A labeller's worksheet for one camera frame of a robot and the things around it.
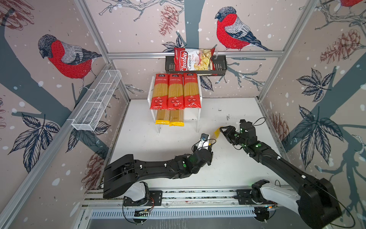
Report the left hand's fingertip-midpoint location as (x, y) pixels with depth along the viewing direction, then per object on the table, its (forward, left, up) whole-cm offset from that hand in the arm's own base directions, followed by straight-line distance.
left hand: (212, 146), depth 74 cm
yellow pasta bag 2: (+10, -5, -4) cm, 12 cm away
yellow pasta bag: (+19, +19, +1) cm, 27 cm away
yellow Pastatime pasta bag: (+20, +28, 0) cm, 35 cm away
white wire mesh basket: (+12, +63, +13) cm, 65 cm away
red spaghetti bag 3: (+18, +11, +18) cm, 27 cm away
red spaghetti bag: (+17, +27, +18) cm, 37 cm away
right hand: (+10, -5, -2) cm, 11 cm away
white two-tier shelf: (+22, +9, -1) cm, 24 cm away
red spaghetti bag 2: (+24, +19, +18) cm, 35 cm away
